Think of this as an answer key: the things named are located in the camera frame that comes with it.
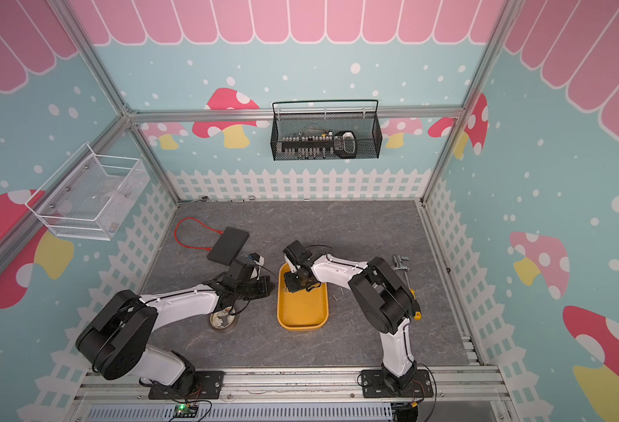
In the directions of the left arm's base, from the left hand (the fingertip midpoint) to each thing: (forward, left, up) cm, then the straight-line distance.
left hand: (275, 289), depth 90 cm
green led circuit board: (-34, +22, -5) cm, 41 cm away
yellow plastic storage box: (-7, -9, -2) cm, 11 cm away
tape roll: (-10, +16, -2) cm, 19 cm away
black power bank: (+20, +22, -3) cm, 30 cm away
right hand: (+3, -5, -2) cm, 6 cm away
